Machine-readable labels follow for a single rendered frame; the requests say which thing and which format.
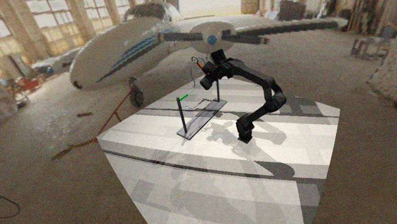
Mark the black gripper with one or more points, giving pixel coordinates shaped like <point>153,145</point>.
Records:
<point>207,81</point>

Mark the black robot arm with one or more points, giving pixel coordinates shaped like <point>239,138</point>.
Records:
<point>229,67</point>

